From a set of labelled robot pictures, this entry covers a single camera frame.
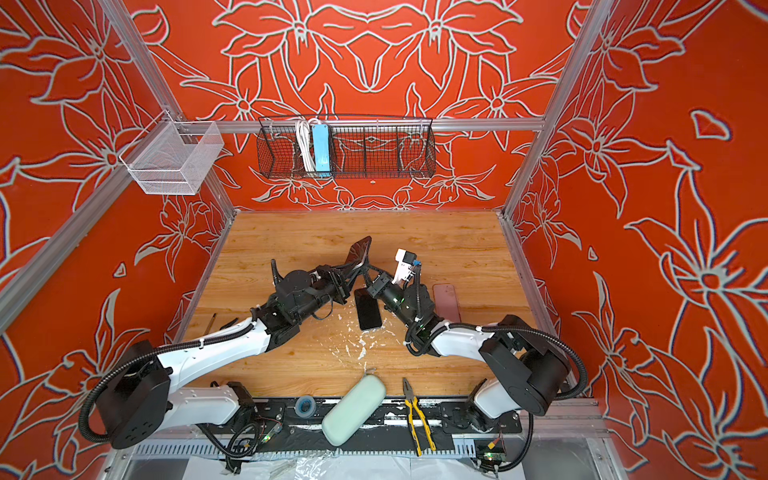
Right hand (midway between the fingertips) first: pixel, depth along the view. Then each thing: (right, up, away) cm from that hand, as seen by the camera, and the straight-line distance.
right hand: (353, 267), depth 74 cm
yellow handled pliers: (+15, -34, +1) cm, 37 cm away
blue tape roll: (-13, -36, +1) cm, 38 cm away
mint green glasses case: (0, -36, -1) cm, 36 cm away
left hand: (+2, +2, -1) cm, 3 cm away
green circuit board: (+34, -44, -5) cm, 56 cm away
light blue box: (-12, +35, +16) cm, 40 cm away
